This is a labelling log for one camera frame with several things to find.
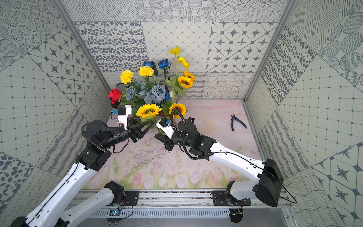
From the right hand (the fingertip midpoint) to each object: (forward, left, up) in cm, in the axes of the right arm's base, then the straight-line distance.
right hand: (157, 136), depth 68 cm
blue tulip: (+27, -2, +2) cm, 27 cm away
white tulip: (+29, -4, +3) cm, 29 cm away
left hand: (-2, -1, +14) cm, 15 cm away
